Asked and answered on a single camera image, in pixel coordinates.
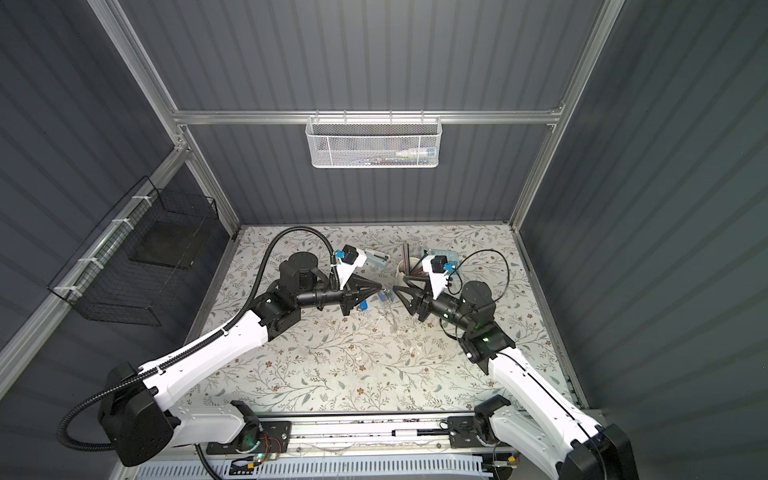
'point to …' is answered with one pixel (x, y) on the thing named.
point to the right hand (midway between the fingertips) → (403, 287)
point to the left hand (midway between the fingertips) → (382, 286)
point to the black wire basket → (135, 265)
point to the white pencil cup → (400, 266)
